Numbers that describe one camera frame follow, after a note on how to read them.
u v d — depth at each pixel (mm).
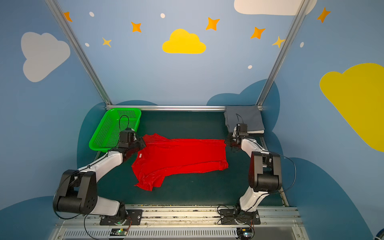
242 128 771
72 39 785
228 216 749
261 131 1046
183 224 735
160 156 1028
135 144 786
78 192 432
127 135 704
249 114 1076
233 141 840
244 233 715
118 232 708
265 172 485
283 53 857
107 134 1062
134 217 753
